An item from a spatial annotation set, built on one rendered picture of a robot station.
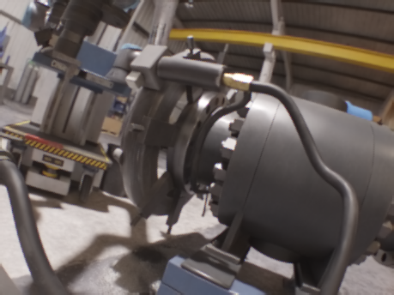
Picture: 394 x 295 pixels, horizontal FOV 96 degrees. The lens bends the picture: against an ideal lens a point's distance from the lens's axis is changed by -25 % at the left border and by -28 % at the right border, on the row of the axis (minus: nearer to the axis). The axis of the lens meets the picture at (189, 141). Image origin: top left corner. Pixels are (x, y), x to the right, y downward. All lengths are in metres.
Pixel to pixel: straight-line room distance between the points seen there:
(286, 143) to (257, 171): 0.12
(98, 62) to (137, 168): 1.01
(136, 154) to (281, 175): 0.44
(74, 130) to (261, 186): 1.33
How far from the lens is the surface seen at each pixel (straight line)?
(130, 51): 1.50
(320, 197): 0.68
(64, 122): 1.68
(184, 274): 0.67
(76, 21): 0.46
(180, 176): 0.86
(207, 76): 0.61
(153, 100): 0.73
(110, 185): 1.83
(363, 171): 0.72
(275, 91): 0.58
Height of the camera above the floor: 0.57
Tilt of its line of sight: 1 degrees up
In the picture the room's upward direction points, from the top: 19 degrees clockwise
